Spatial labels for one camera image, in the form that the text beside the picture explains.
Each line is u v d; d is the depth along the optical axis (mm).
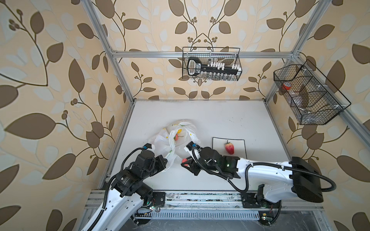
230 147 889
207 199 755
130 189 488
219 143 937
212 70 853
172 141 790
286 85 877
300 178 407
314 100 723
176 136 963
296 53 889
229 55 911
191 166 666
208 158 550
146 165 553
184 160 710
